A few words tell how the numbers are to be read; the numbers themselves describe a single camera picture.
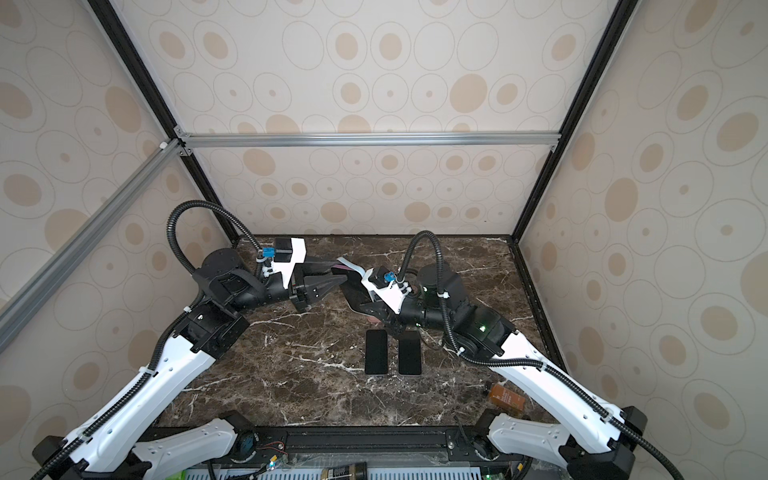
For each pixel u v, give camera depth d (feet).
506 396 2.55
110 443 1.25
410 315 1.75
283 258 1.49
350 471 2.22
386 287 1.65
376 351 2.95
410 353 2.88
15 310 1.67
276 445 2.39
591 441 1.26
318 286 1.71
